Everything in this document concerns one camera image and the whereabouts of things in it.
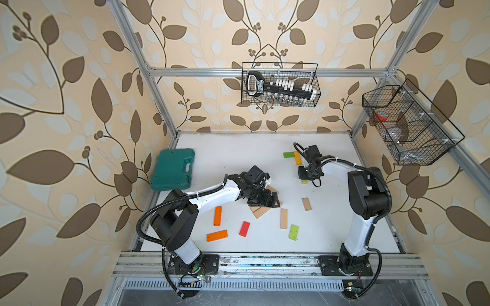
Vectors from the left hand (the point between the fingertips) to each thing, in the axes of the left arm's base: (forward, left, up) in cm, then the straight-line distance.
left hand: (271, 202), depth 81 cm
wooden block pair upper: (0, +6, -9) cm, 11 cm away
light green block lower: (-10, -10, -9) cm, 17 cm away
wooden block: (+12, -2, -10) cm, 15 cm away
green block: (+33, -13, -8) cm, 36 cm away
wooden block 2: (+4, -6, -10) cm, 13 cm away
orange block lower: (-12, +23, -9) cm, 27 cm away
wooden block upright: (-4, -7, -10) cm, 13 cm away
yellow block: (+15, -19, -8) cm, 26 cm away
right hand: (+19, -19, -9) cm, 29 cm away
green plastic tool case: (+21, +50, -7) cm, 54 cm away
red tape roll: (+28, -47, +23) cm, 60 cm away
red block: (-8, +11, -10) cm, 17 cm away
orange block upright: (-3, +24, -9) cm, 26 cm away
